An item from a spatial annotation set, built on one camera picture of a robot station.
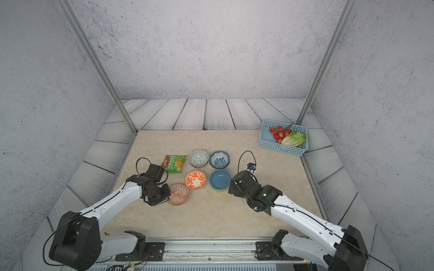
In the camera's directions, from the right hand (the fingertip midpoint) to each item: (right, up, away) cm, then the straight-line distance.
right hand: (239, 185), depth 78 cm
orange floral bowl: (-23, -1, +16) cm, 28 cm away
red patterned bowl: (-30, -7, +11) cm, 33 cm away
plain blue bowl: (-9, -1, +15) cm, 17 cm away
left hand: (-32, -8, +6) cm, 34 cm away
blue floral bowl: (-9, +9, +23) cm, 27 cm away
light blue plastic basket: (+20, +21, +27) cm, 39 cm away
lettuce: (+38, +22, +29) cm, 53 cm away
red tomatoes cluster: (+30, +26, +33) cm, 52 cm away
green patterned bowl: (-22, +10, +23) cm, 33 cm away
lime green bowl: (-10, -6, +11) cm, 16 cm away
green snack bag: (-36, +7, +20) cm, 42 cm away
